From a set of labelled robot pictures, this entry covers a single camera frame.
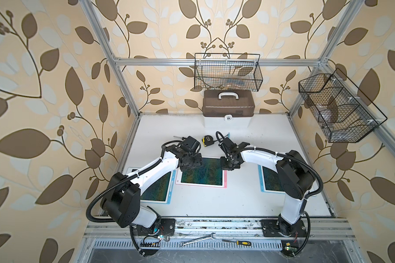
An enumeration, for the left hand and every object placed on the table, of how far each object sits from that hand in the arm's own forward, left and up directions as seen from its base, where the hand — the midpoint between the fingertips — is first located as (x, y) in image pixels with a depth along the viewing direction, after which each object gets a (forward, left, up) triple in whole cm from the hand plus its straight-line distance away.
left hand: (196, 162), depth 85 cm
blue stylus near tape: (+26, -21, -10) cm, 35 cm away
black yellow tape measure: (+19, -6, -7) cm, 21 cm away
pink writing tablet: (-2, -8, -11) cm, 13 cm away
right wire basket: (+14, -68, +25) cm, 74 cm away
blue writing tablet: (-12, +19, -12) cm, 25 cm away
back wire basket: (+49, -20, +23) cm, 58 cm away
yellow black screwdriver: (-34, -20, -10) cm, 40 cm away
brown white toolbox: (+39, -20, +1) cm, 44 cm away
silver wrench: (-34, +5, -11) cm, 36 cm away
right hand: (+2, -16, -9) cm, 18 cm away
